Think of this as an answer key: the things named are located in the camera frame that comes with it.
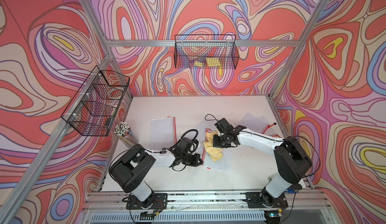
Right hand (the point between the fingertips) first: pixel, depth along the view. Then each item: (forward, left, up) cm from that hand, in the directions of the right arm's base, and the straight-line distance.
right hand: (216, 147), depth 89 cm
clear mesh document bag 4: (+14, +4, -1) cm, 14 cm away
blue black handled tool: (-23, -38, -6) cm, 45 cm away
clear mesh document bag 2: (+20, -29, -3) cm, 35 cm away
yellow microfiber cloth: (-4, +1, +2) cm, 5 cm away
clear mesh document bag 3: (-9, -4, -4) cm, 10 cm away
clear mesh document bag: (+12, +33, -3) cm, 36 cm away
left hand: (-9, +8, -2) cm, 12 cm away
